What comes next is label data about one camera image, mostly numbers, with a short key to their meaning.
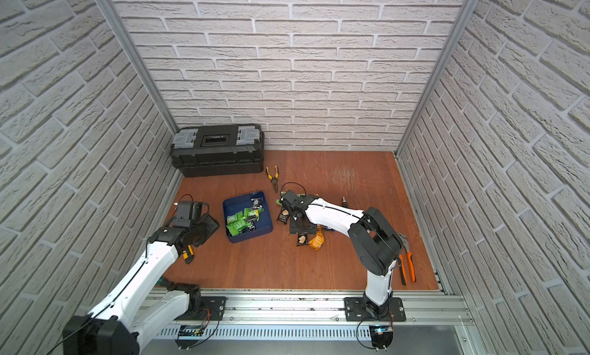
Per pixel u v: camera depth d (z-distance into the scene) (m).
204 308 0.73
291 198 0.73
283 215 0.95
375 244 0.48
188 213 0.62
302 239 0.88
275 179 1.07
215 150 0.97
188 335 0.71
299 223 0.64
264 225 0.90
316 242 0.87
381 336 0.70
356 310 0.73
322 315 0.74
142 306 0.47
